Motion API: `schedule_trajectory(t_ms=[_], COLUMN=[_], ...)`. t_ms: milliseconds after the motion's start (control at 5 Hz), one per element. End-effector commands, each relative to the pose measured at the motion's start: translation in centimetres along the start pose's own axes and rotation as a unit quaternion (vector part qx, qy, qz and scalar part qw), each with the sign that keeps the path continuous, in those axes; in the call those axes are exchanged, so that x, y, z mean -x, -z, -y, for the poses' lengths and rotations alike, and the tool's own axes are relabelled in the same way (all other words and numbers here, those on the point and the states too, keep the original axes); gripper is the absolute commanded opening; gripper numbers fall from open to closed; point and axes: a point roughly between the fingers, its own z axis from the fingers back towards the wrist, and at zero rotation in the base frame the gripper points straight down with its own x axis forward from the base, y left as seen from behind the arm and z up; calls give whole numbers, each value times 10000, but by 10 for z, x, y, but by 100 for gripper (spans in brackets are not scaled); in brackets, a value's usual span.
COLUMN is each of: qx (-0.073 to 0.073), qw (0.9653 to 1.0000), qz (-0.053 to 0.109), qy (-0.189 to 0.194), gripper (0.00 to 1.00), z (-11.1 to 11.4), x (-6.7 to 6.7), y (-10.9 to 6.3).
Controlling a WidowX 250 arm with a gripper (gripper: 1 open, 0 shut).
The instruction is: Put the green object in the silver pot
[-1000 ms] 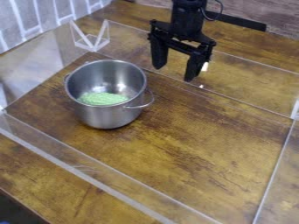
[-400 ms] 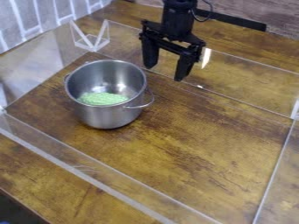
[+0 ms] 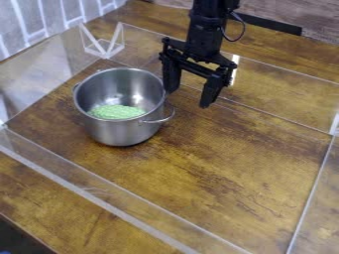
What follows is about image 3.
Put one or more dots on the silver metal pot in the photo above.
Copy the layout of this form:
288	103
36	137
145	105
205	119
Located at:
124	86

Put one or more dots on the green textured object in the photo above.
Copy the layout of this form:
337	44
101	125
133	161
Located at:
116	112

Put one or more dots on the black wall strip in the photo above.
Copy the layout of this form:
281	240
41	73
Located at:
270	24

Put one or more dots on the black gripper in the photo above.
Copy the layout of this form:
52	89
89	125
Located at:
198	56

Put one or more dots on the clear acrylic corner bracket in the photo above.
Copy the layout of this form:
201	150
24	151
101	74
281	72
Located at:
101	47

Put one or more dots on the clear acrylic barrier wall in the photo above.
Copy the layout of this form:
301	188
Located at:
236	179

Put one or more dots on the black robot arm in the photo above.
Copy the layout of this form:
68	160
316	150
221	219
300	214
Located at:
217	7

